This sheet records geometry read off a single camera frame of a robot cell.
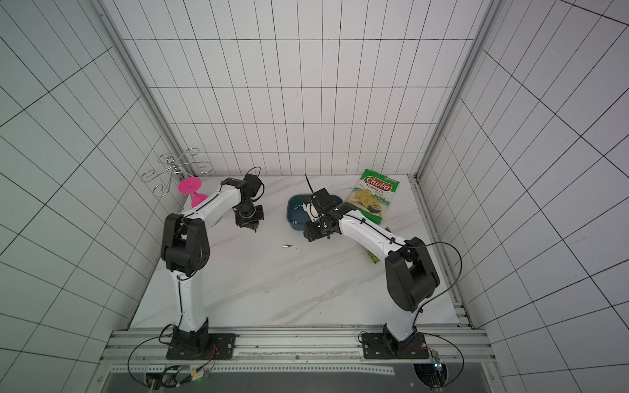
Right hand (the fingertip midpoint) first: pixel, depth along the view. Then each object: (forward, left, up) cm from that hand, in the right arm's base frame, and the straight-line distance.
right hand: (302, 233), depth 87 cm
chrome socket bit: (0, +7, -10) cm, 12 cm away
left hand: (+4, +19, -4) cm, 20 cm away
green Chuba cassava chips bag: (+28, -30, -10) cm, 42 cm away
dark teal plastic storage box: (+14, +4, -9) cm, 17 cm away
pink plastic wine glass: (+5, +37, +18) cm, 41 cm away
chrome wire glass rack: (+13, +44, +18) cm, 49 cm away
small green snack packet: (-4, -27, -9) cm, 29 cm away
